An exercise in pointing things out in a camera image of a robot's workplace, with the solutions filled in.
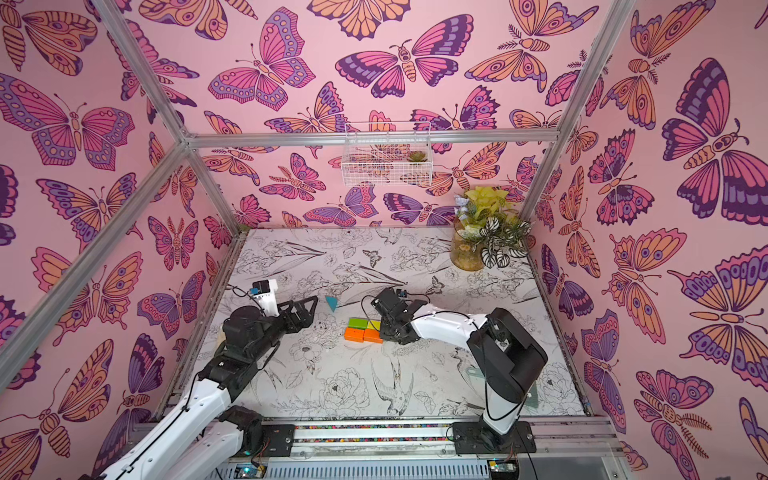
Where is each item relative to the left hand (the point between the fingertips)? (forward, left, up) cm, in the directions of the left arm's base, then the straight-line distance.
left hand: (308, 298), depth 79 cm
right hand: (-1, -21, -17) cm, 27 cm away
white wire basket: (+44, -20, +15) cm, 51 cm away
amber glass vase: (+25, -47, -12) cm, 55 cm away
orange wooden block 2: (-4, -16, -15) cm, 23 cm away
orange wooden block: (-3, -11, -16) cm, 20 cm away
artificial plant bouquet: (+21, -52, +5) cm, 56 cm away
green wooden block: (+1, -12, -16) cm, 20 cm away
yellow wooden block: (+1, -17, -17) cm, 24 cm away
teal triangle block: (+10, -2, -18) cm, 21 cm away
